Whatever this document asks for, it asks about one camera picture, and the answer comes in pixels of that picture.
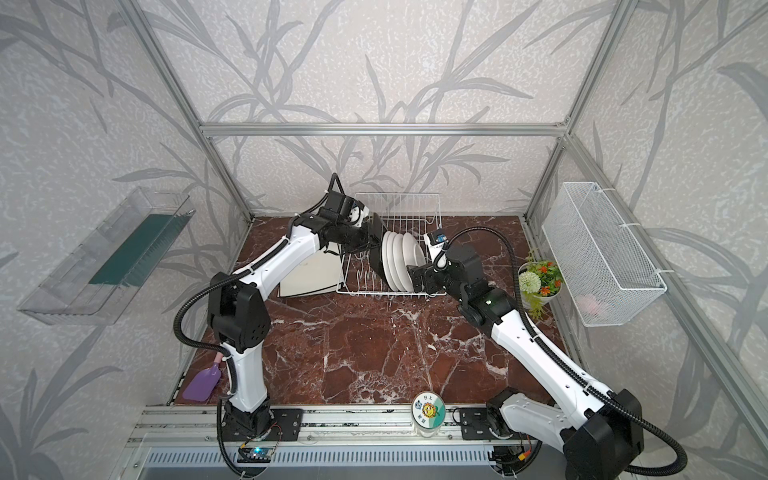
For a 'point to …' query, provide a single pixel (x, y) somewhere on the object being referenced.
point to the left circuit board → (254, 455)
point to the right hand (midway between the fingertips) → (425, 251)
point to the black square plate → (379, 230)
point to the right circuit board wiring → (513, 459)
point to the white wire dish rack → (417, 213)
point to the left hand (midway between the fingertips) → (386, 234)
